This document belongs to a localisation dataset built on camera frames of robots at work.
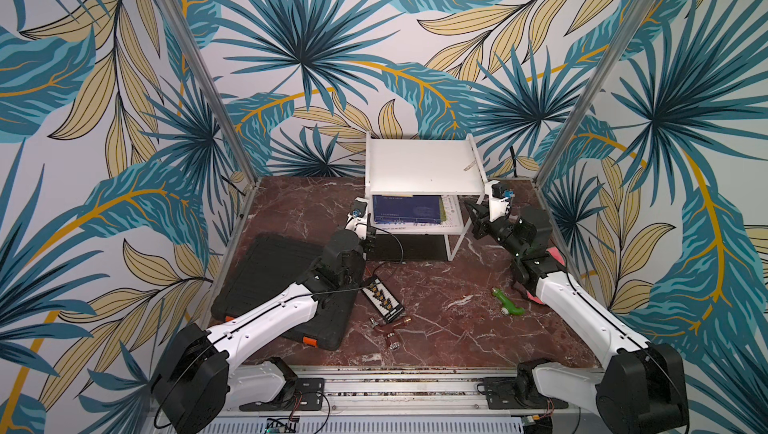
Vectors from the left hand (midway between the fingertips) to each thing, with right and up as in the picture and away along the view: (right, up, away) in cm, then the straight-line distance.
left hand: (368, 218), depth 78 cm
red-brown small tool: (+5, -31, +5) cm, 32 cm away
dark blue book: (+14, +2, +6) cm, 16 cm away
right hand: (+27, +5, +1) cm, 27 cm away
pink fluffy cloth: (+59, -12, +16) cm, 62 cm away
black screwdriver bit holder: (+4, -25, +10) cm, 27 cm away
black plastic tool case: (-35, -15, +10) cm, 40 cm away
